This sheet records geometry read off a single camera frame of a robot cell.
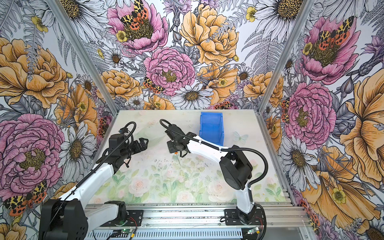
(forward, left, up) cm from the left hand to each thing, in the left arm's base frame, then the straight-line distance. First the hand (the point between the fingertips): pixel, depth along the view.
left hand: (141, 147), depth 87 cm
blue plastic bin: (+23, -43, -11) cm, 50 cm away
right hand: (-1, -18, -2) cm, 19 cm away
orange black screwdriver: (+1, -19, -14) cm, 24 cm away
